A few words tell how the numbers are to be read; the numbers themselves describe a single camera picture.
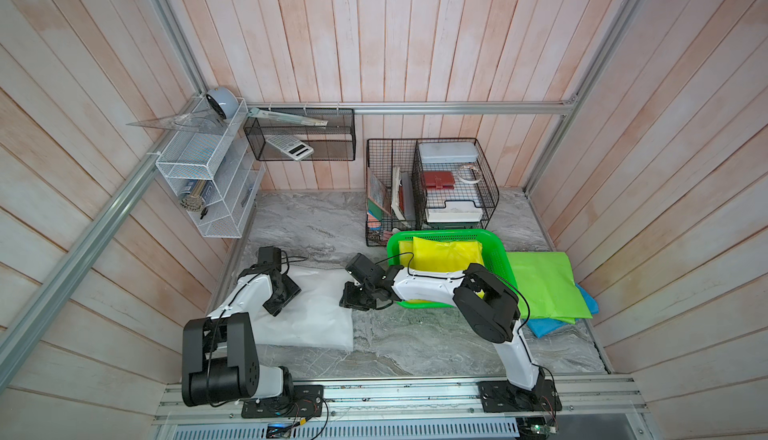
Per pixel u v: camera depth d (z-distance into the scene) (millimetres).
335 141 1083
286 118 906
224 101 849
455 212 898
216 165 731
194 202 776
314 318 844
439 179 928
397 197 1010
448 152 1010
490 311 512
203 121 857
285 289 781
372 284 720
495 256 920
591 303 871
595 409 737
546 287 873
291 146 976
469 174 974
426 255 931
